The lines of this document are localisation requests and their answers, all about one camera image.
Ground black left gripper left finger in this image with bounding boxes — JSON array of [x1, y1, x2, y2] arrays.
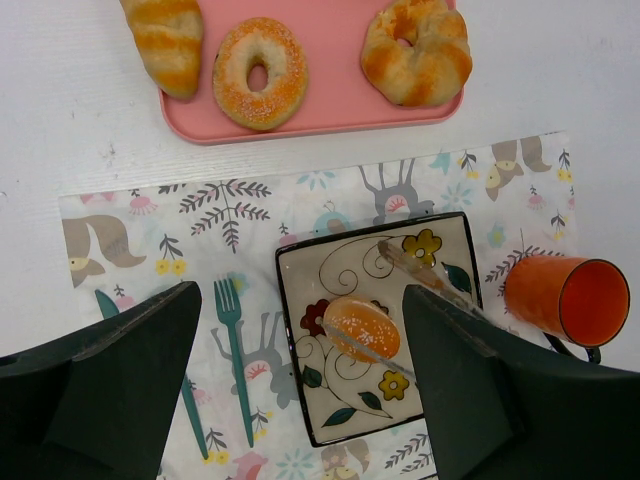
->
[[1, 282, 202, 479]]

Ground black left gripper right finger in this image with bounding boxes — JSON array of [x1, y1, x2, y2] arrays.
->
[[402, 285, 639, 479]]

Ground sesame bread roll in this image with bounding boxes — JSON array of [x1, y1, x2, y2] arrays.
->
[[322, 297, 401, 363]]

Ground metal tongs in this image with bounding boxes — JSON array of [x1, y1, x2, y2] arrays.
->
[[337, 240, 488, 382]]

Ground round twisted bread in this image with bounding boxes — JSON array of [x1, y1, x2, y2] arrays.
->
[[360, 0, 473, 108]]

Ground long croissant bread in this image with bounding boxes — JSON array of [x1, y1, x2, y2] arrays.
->
[[120, 0, 204, 100]]

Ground teal plastic knife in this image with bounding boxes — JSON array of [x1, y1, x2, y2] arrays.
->
[[94, 290, 211, 460]]

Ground orange mug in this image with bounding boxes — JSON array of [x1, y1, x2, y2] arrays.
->
[[505, 255, 631, 364]]

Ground square floral ceramic plate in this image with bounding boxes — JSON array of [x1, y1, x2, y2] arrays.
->
[[275, 212, 482, 447]]

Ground floral patterned placemat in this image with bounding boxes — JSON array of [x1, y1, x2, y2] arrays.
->
[[60, 133, 576, 479]]

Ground teal plastic fork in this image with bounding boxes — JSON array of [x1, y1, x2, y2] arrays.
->
[[214, 276, 254, 448]]

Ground pink tray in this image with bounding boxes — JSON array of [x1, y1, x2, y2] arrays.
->
[[160, 0, 463, 144]]

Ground sugared ring donut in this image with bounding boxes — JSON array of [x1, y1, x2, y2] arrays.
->
[[212, 17, 309, 131]]

